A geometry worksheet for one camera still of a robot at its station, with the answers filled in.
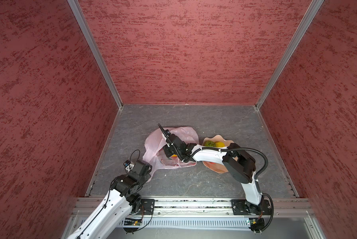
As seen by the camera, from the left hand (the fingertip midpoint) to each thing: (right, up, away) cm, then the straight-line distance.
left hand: (146, 178), depth 81 cm
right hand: (+10, +15, +9) cm, 20 cm away
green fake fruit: (+37, +18, +7) cm, 42 cm away
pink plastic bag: (+5, +15, -2) cm, 16 cm away
